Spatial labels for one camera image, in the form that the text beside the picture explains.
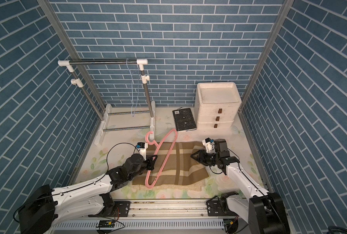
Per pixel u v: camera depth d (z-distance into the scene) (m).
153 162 0.76
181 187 0.80
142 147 0.71
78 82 0.79
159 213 0.73
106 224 0.72
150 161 0.71
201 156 0.73
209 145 0.79
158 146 0.83
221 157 0.65
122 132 1.05
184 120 1.11
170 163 0.87
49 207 0.40
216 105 0.89
